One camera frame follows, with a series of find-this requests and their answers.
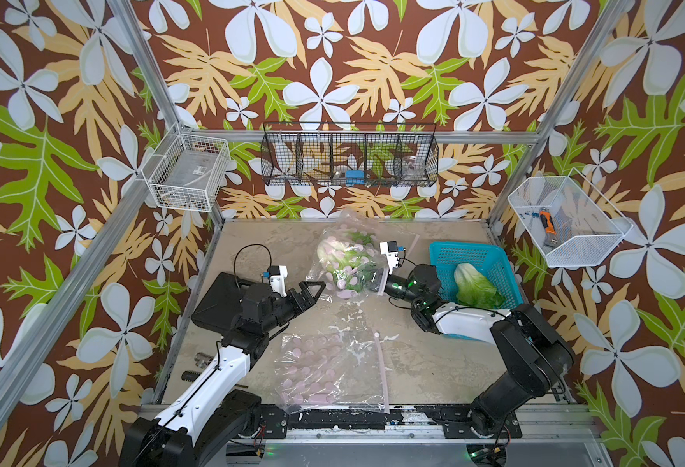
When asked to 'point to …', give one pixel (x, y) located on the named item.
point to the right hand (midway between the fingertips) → (351, 274)
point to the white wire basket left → (188, 171)
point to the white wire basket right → (573, 224)
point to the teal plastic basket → (490, 261)
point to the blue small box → (354, 177)
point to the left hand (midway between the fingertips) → (319, 287)
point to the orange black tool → (547, 221)
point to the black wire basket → (349, 154)
